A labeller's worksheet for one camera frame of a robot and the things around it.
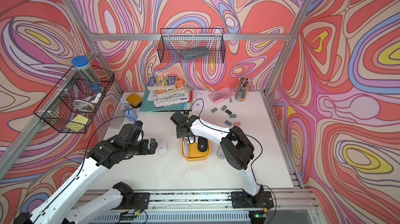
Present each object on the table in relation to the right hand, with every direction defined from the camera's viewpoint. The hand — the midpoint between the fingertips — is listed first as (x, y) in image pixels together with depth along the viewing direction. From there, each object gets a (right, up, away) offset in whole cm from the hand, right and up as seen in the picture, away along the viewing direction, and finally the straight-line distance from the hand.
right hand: (187, 135), depth 91 cm
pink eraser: (+32, +6, +11) cm, 34 cm away
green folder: (-30, +17, +20) cm, 40 cm away
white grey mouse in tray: (0, -6, -6) cm, 8 cm away
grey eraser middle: (+30, +11, +15) cm, 35 cm away
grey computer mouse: (+19, -9, -3) cm, 21 cm away
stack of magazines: (-15, +28, +14) cm, 35 cm away
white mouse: (-14, -7, -2) cm, 16 cm away
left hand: (-16, -1, -17) cm, 23 cm away
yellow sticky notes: (-43, +10, -27) cm, 52 cm away
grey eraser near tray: (+26, +6, +11) cm, 29 cm away
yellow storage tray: (+5, -12, -6) cm, 14 cm away
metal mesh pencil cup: (+37, +32, +12) cm, 51 cm away
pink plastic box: (+21, +25, +25) cm, 41 cm away
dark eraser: (+27, +14, +17) cm, 35 cm away
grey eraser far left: (+18, +15, +19) cm, 30 cm away
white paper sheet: (+6, +18, +20) cm, 28 cm away
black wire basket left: (-55, +17, -17) cm, 60 cm away
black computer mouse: (+9, -4, -2) cm, 10 cm away
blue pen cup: (-37, +13, +7) cm, 39 cm away
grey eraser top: (+25, +17, +20) cm, 36 cm away
